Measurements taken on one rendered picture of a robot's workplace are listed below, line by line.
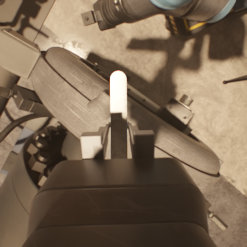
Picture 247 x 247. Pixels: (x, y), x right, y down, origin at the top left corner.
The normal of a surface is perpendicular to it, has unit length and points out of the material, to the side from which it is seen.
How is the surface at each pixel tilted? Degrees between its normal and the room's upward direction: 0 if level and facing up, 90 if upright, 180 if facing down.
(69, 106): 30
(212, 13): 57
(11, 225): 36
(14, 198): 44
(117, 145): 5
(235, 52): 0
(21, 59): 23
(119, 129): 5
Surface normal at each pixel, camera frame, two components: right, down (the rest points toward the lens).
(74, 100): -0.33, 0.00
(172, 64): 0.08, 0.31
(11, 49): 0.39, 0.48
